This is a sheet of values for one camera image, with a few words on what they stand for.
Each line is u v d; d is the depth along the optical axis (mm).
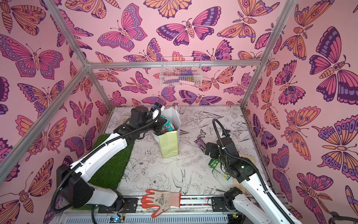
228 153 515
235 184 797
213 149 649
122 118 1127
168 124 772
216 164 853
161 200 741
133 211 728
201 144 947
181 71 951
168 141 782
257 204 565
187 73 947
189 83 857
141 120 594
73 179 400
